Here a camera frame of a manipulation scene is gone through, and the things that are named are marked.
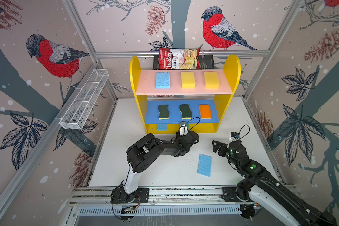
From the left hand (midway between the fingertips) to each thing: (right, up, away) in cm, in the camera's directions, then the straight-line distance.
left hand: (186, 132), depth 93 cm
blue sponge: (-17, +3, +6) cm, 18 cm away
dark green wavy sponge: (-15, +14, -2) cm, 21 cm away
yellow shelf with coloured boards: (-16, +25, +33) cm, 45 cm away
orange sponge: (+13, +14, -1) cm, 19 cm away
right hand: (+17, -6, -12) cm, 21 cm away
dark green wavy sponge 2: (0, +14, -1) cm, 14 cm away
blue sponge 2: (+10, -19, -10) cm, 23 cm away
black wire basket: (+14, +49, +2) cm, 51 cm away
